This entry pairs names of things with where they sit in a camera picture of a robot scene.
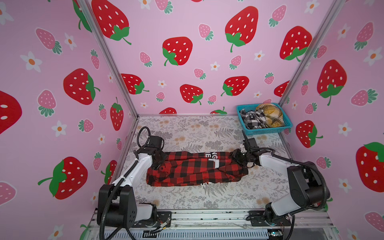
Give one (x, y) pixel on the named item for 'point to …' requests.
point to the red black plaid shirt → (184, 168)
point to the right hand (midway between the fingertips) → (229, 157)
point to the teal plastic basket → (288, 123)
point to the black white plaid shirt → (254, 119)
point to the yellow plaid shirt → (273, 115)
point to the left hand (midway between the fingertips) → (163, 158)
